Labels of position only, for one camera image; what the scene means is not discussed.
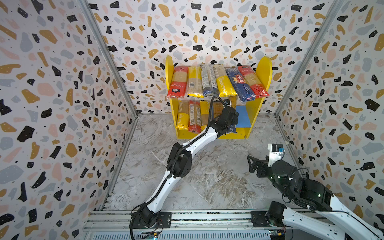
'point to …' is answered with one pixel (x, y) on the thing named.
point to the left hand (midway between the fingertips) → (236, 110)
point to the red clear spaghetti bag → (195, 117)
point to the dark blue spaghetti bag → (232, 129)
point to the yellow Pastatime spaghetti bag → (204, 107)
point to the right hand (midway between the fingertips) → (253, 156)
